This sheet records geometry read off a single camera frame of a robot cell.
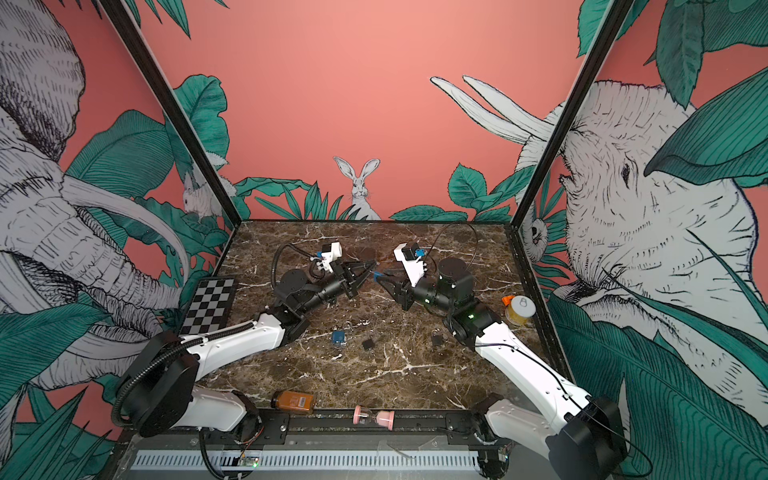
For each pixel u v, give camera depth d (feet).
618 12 2.25
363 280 2.27
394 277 2.26
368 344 2.89
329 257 2.37
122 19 2.30
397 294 2.05
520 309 2.96
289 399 2.45
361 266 2.34
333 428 2.47
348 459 2.43
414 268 2.00
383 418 2.42
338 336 2.94
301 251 2.40
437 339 2.96
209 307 3.04
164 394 1.37
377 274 2.30
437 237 3.81
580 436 1.25
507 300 3.13
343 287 2.16
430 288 2.03
